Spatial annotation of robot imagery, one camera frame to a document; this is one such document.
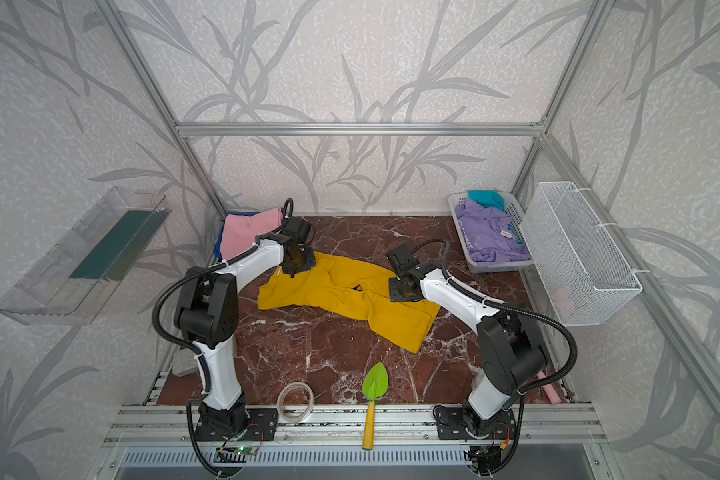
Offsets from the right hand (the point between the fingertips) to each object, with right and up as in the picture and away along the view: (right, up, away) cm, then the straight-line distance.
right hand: (400, 283), depth 91 cm
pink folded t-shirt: (-59, +16, +21) cm, 64 cm away
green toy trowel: (-8, -26, -12) cm, 30 cm away
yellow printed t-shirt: (-16, -2, +6) cm, 17 cm away
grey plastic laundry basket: (+45, +24, +21) cm, 55 cm away
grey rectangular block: (-60, -20, -10) cm, 64 cm away
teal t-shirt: (+35, +29, +21) cm, 51 cm away
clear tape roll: (-31, -26, -12) cm, 42 cm away
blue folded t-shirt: (-66, +13, +17) cm, 69 cm away
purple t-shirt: (+34, +15, +18) cm, 41 cm away
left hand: (-29, +9, +8) cm, 31 cm away
